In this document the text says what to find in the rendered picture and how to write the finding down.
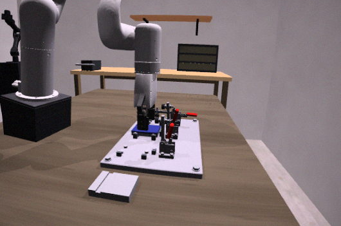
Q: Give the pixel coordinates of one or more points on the blue rectangular block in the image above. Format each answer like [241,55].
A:
[153,129]

